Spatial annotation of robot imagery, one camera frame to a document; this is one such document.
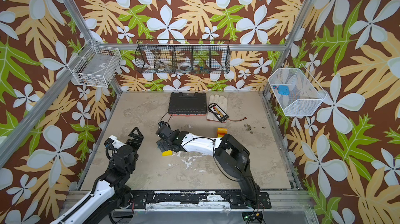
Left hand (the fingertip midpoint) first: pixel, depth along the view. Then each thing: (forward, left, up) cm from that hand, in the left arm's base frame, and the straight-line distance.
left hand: (134, 131), depth 79 cm
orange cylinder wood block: (+7, -48, -11) cm, 50 cm away
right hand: (+1, -14, -10) cm, 18 cm away
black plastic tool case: (+30, -25, -14) cm, 42 cm away
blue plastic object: (+22, -81, +9) cm, 84 cm away
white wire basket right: (+18, -87, +11) cm, 89 cm away
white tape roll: (+43, -24, +10) cm, 50 cm away
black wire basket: (+46, -21, +14) cm, 53 cm away
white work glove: (+34, -50, -16) cm, 63 cm away
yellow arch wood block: (+4, -45, -11) cm, 47 cm away
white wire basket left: (+33, +26, +17) cm, 45 cm away
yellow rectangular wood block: (-5, -17, -15) cm, 23 cm away
